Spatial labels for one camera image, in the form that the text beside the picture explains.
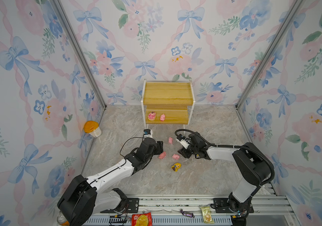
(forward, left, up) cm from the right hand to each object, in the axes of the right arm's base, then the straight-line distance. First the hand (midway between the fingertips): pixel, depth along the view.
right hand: (182, 147), depth 95 cm
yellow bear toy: (-14, +5, +1) cm, 15 cm away
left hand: (-4, +14, +12) cm, 19 cm away
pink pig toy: (+12, +13, +17) cm, 25 cm away
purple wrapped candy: (-38, 0, 0) cm, 38 cm away
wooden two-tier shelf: (+12, +6, +32) cm, 34 cm away
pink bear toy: (+12, +20, +19) cm, 30 cm away
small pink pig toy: (+4, +8, +1) cm, 9 cm away
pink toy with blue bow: (-7, +13, +1) cm, 15 cm away
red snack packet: (-41, +23, +1) cm, 47 cm away
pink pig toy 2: (-8, +5, +1) cm, 9 cm away
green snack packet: (-37, -9, +1) cm, 39 cm away
